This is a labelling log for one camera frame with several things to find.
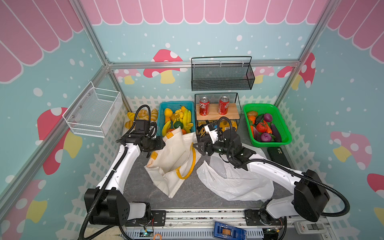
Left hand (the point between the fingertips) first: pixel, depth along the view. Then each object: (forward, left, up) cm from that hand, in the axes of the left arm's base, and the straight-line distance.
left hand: (162, 147), depth 82 cm
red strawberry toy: (+24, -64, -11) cm, 69 cm away
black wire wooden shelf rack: (+27, -27, +4) cm, 38 cm away
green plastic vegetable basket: (+38, -62, -12) cm, 74 cm away
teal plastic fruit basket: (+44, -1, -9) cm, 45 cm away
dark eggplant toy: (+22, -74, -13) cm, 79 cm away
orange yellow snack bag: (+24, -38, -9) cm, 46 cm away
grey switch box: (-34, -71, -13) cm, 80 cm away
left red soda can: (+24, -23, +9) cm, 34 cm away
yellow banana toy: (+23, +3, -12) cm, 26 cm away
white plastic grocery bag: (-14, -35, -12) cm, 40 cm away
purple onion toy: (+35, -72, -12) cm, 80 cm away
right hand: (-1, -19, +7) cm, 20 cm away
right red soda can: (+25, -34, +9) cm, 43 cm away
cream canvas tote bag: (-5, -2, -13) cm, 14 cm away
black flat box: (+5, -71, -15) cm, 73 cm away
